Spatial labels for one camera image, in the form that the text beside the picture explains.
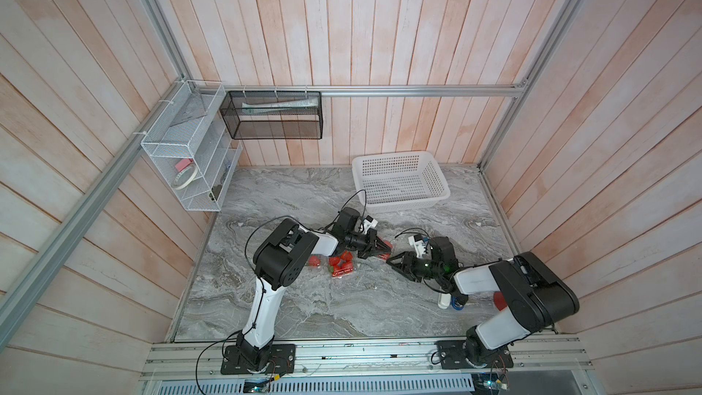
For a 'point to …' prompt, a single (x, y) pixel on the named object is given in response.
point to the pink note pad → (183, 164)
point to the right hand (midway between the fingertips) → (389, 262)
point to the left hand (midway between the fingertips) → (389, 252)
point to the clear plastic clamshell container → (341, 264)
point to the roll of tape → (185, 177)
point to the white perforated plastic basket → (398, 181)
